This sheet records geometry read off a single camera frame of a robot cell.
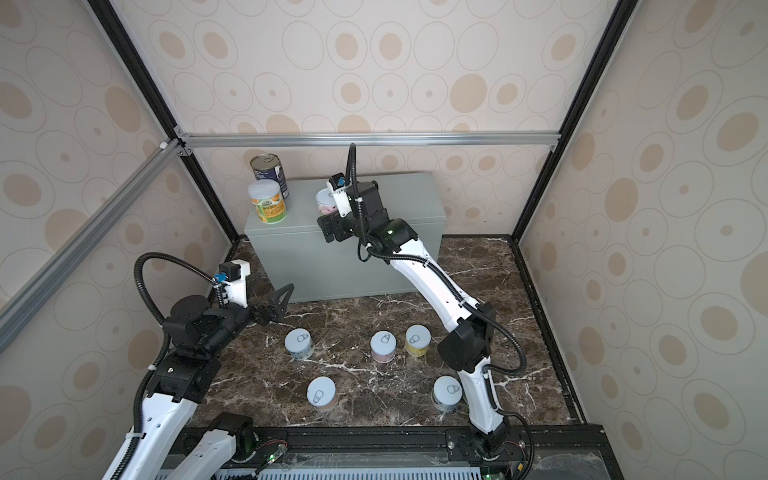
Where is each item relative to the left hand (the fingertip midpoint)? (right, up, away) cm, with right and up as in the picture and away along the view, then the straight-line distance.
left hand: (282, 280), depth 66 cm
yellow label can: (+32, -18, +21) cm, 42 cm away
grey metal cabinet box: (-6, +4, +24) cm, 25 cm away
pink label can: (+22, -20, +19) cm, 35 cm away
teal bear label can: (+39, -30, +12) cm, 51 cm away
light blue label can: (-2, -19, +20) cm, 28 cm away
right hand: (+9, +17, +11) cm, 22 cm away
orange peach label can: (+6, -30, +11) cm, 32 cm away
